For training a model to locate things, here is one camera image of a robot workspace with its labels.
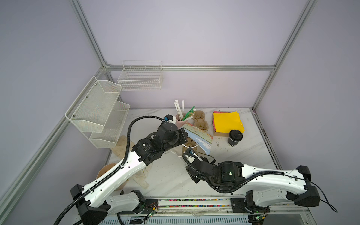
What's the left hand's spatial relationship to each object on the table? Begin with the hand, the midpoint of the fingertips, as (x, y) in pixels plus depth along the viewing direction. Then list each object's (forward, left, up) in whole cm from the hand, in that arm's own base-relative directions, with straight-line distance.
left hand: (188, 134), depth 67 cm
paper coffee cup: (+12, -32, -19) cm, 39 cm away
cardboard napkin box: (+20, -26, -28) cm, 43 cm away
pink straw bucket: (+27, +6, -22) cm, 35 cm away
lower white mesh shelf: (+4, +44, -10) cm, 46 cm away
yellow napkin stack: (+31, -31, -27) cm, 52 cm away
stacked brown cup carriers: (+30, -11, -27) cm, 42 cm away
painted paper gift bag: (+6, -9, -14) cm, 18 cm away
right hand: (-12, 0, -10) cm, 15 cm away
